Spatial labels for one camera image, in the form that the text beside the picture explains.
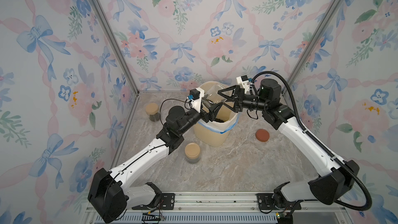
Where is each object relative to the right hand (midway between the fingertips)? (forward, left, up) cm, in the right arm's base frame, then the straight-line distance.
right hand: (221, 97), depth 65 cm
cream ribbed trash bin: (-8, +2, -16) cm, 18 cm away
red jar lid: (+4, -29, -39) cm, 48 cm away
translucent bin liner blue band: (-7, -1, -13) cm, 15 cm away
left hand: (0, +3, 0) cm, 3 cm away
